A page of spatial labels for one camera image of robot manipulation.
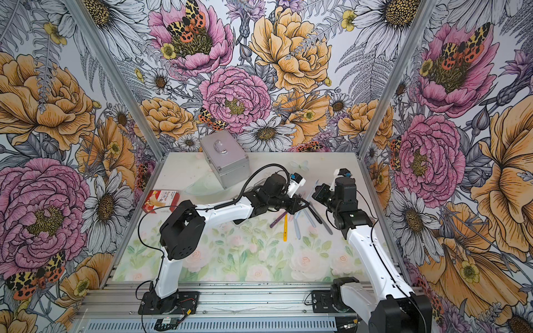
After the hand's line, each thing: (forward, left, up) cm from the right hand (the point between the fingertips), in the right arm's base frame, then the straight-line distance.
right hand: (313, 191), depth 81 cm
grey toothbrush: (-1, -1, -20) cm, 20 cm away
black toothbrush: (-4, -8, -21) cm, 22 cm away
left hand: (-3, +2, -7) cm, 8 cm away
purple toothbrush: (-1, +14, -20) cm, 25 cm away
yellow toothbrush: (-5, +10, -21) cm, 24 cm away
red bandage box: (+8, +67, -15) cm, 69 cm away
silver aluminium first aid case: (+23, +35, -5) cm, 42 cm away
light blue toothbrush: (0, +6, -20) cm, 21 cm away
